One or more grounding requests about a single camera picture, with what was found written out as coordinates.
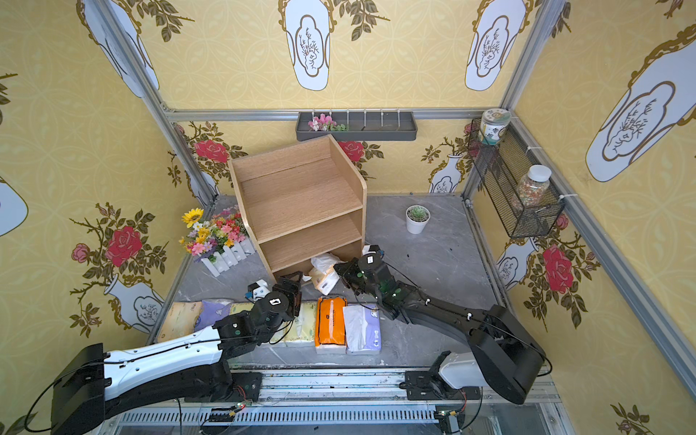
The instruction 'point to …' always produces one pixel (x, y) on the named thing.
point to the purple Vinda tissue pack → (212, 311)
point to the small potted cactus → (417, 217)
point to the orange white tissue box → (330, 327)
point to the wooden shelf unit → (299, 203)
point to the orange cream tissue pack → (179, 320)
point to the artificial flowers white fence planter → (220, 240)
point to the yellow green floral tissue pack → (237, 307)
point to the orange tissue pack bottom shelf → (323, 274)
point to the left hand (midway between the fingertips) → (298, 277)
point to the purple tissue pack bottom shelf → (362, 328)
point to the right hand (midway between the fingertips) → (337, 259)
